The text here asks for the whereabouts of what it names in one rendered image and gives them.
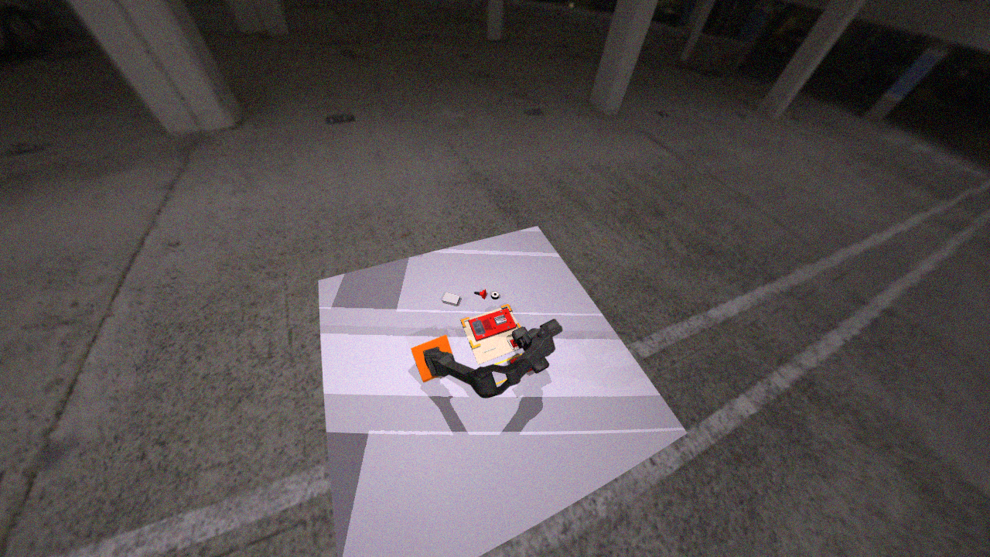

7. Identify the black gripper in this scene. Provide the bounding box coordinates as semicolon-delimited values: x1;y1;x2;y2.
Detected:
511;326;549;374

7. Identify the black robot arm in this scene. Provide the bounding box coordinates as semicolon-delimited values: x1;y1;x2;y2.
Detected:
423;319;562;398

